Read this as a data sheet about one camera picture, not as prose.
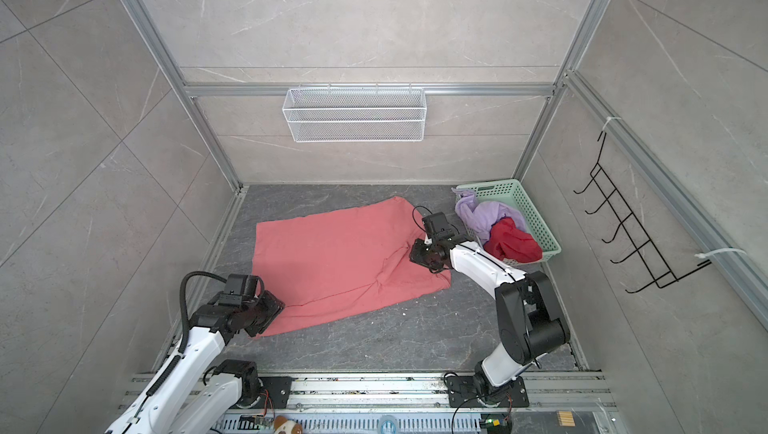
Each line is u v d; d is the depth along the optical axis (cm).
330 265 95
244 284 64
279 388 73
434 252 66
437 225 73
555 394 75
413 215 113
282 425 67
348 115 101
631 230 68
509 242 86
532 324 44
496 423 70
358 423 70
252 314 67
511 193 114
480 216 95
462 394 73
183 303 57
